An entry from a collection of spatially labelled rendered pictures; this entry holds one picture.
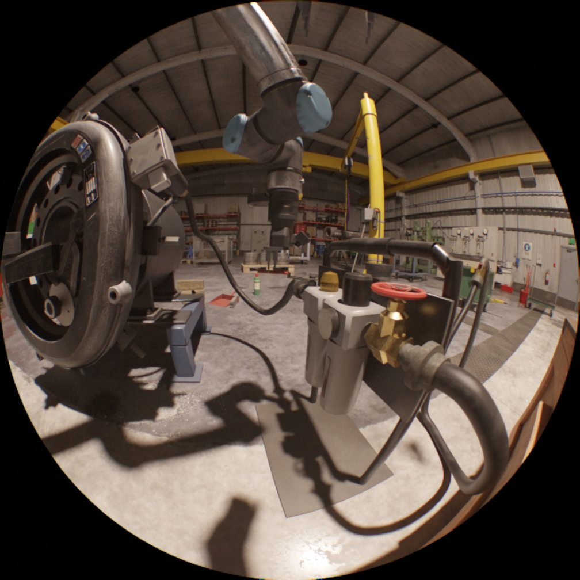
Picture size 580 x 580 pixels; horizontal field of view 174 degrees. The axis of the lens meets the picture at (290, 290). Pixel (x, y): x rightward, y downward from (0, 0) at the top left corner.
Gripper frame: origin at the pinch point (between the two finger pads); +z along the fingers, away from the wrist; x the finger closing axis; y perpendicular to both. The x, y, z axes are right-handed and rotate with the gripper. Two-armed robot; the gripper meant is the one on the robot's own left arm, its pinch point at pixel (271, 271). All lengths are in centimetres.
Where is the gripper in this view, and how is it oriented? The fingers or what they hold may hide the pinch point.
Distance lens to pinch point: 49.1
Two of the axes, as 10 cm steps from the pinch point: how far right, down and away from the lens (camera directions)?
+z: -0.3, 9.8, 2.1
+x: 2.2, -2.0, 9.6
